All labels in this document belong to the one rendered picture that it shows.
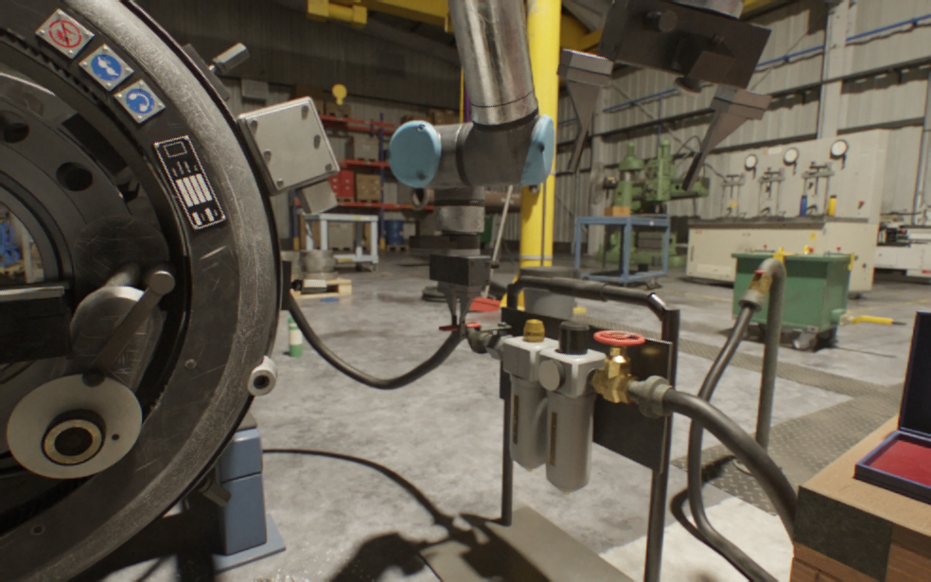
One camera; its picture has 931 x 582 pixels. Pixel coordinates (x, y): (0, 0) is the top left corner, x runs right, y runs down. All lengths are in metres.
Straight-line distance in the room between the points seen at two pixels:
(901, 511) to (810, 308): 2.82
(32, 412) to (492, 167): 0.58
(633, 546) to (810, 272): 2.34
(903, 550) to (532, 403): 0.55
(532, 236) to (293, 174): 3.37
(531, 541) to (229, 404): 0.71
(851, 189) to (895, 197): 4.51
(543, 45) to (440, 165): 3.55
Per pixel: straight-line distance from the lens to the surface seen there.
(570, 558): 1.10
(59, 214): 0.75
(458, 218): 0.80
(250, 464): 1.08
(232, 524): 1.13
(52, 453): 0.61
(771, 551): 1.29
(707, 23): 0.49
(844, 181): 6.57
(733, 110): 0.53
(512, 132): 0.63
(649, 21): 0.45
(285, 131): 0.68
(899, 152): 11.08
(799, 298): 3.26
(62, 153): 0.76
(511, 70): 0.61
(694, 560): 1.19
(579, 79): 0.45
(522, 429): 0.88
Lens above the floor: 0.65
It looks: 7 degrees down
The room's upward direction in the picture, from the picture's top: 1 degrees clockwise
